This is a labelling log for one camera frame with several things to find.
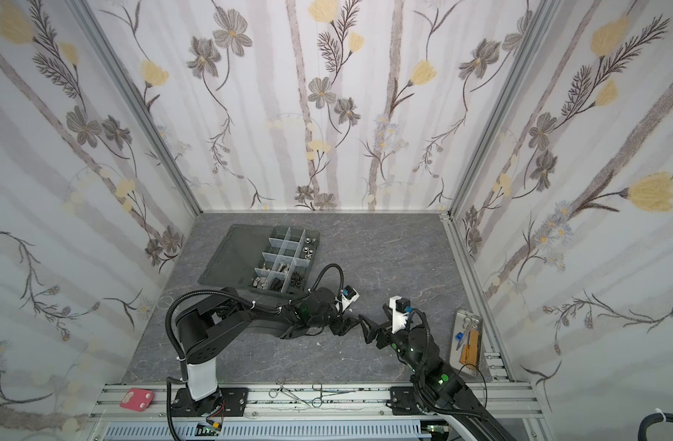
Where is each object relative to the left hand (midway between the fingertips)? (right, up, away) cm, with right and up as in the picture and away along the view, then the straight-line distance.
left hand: (357, 312), depth 88 cm
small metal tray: (+34, -10, -4) cm, 35 cm away
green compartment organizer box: (-33, +17, +15) cm, 40 cm away
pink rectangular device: (-61, -20, -15) cm, 66 cm away
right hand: (+4, +3, -11) cm, 12 cm away
